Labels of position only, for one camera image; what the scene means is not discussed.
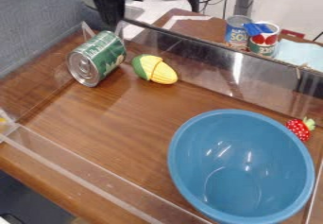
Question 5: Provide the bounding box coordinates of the green tin can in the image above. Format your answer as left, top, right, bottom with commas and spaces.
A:
67, 31, 127, 87

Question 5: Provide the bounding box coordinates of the yellow green toy corn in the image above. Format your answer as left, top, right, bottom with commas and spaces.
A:
131, 54, 178, 84

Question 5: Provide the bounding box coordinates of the red toy strawberry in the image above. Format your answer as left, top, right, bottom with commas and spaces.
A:
286, 118, 315, 142

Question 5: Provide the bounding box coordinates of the blue plastic bowl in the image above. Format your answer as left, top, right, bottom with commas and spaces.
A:
169, 110, 315, 224

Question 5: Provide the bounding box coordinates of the grey metal pole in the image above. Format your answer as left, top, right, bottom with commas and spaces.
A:
234, 0, 254, 17

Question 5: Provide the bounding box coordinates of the blue soup can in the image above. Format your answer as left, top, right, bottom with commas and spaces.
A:
225, 15, 253, 49

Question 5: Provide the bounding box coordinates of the red white tomato can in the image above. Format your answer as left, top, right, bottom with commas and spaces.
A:
249, 21, 281, 57

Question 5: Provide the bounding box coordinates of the light blue cloth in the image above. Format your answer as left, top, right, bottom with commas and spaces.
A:
275, 39, 323, 72

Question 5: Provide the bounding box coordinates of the clear acrylic back wall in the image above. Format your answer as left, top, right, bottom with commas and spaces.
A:
120, 9, 323, 127

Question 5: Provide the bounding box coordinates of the clear acrylic wall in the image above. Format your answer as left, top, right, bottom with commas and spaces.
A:
120, 9, 323, 127
0, 109, 213, 224

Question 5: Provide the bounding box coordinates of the clear acrylic front wall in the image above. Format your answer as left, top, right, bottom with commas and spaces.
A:
0, 109, 213, 224

